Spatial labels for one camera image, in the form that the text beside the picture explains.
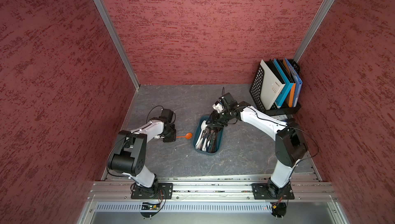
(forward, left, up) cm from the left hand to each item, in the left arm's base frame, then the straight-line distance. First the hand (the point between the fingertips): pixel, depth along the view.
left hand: (177, 135), depth 93 cm
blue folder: (+20, -69, +28) cm, 77 cm away
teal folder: (+17, -63, +25) cm, 70 cm away
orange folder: (+17, -66, +27) cm, 73 cm away
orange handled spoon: (0, -7, 0) cm, 7 cm away
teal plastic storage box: (+6, -13, +2) cm, 14 cm away
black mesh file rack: (+33, -54, +5) cm, 63 cm away
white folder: (+21, -56, +24) cm, 64 cm away
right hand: (+1, -19, +11) cm, 22 cm away
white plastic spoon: (+6, -16, +2) cm, 18 cm away
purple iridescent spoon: (+2, -23, +1) cm, 23 cm away
